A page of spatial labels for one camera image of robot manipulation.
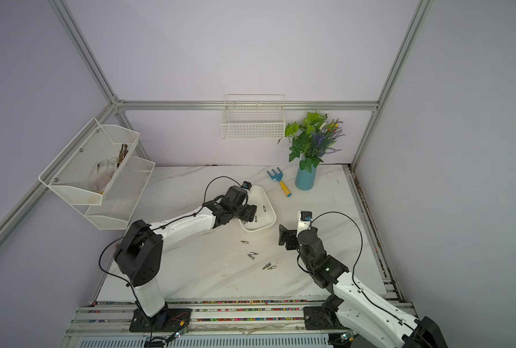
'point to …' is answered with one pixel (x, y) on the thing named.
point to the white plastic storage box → (261, 197)
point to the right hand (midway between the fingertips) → (292, 228)
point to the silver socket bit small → (245, 242)
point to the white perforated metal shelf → (81, 174)
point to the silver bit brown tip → (251, 257)
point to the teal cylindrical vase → (305, 180)
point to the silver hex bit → (264, 209)
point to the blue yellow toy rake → (277, 176)
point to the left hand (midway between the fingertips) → (247, 208)
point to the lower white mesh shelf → (119, 199)
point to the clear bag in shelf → (102, 173)
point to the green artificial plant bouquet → (312, 138)
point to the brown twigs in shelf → (122, 153)
